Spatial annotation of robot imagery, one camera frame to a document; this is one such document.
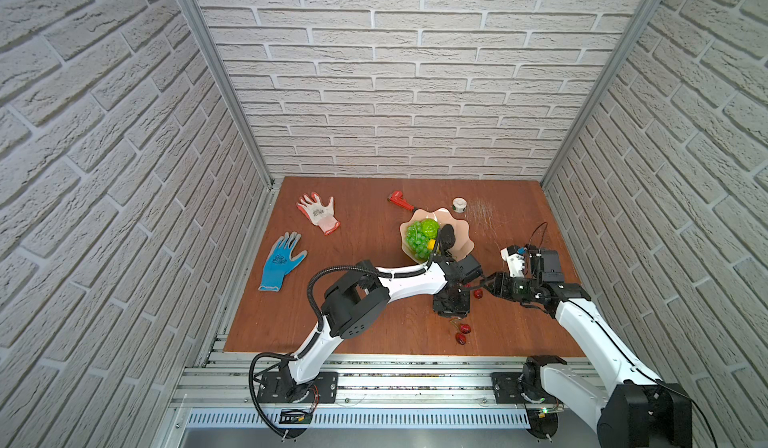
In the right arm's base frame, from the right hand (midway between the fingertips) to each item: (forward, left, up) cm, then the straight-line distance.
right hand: (487, 281), depth 83 cm
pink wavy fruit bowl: (+16, +2, -6) cm, 17 cm away
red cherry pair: (0, +1, -8) cm, 8 cm away
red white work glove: (+35, +51, -8) cm, 62 cm away
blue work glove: (+17, +63, -8) cm, 66 cm away
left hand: (-6, +6, -7) cm, 11 cm away
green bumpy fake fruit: (+22, +13, -2) cm, 25 cm away
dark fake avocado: (+18, +7, -4) cm, 20 cm away
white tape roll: (+35, -1, -7) cm, 35 cm away
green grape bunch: (+15, +18, -2) cm, 24 cm away
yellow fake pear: (+19, +12, -8) cm, 24 cm away
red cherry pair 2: (-10, +8, -9) cm, 16 cm away
